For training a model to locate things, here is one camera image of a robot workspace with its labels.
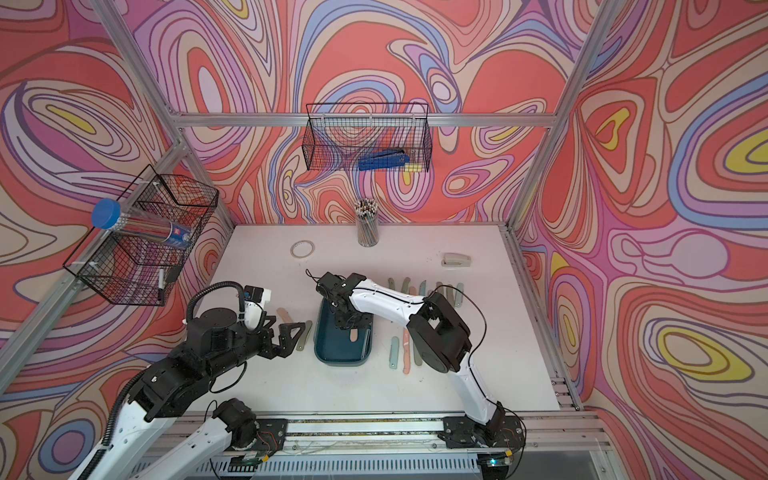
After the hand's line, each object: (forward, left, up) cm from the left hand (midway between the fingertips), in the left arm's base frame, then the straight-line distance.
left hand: (294, 323), depth 67 cm
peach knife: (+7, -12, -19) cm, 24 cm away
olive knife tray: (0, -31, -24) cm, 39 cm away
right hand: (+8, -12, -21) cm, 26 cm away
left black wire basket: (+11, +42, +6) cm, 44 cm away
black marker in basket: (+9, +34, +2) cm, 35 cm away
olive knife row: (+25, -40, -23) cm, 53 cm away
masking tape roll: (+42, +11, -22) cm, 49 cm away
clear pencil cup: (+44, -14, -10) cm, 48 cm away
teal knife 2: (+3, -24, -24) cm, 33 cm away
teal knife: (+25, -34, -23) cm, 48 cm away
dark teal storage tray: (+5, -5, -24) cm, 25 cm away
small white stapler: (+35, -46, -20) cm, 61 cm away
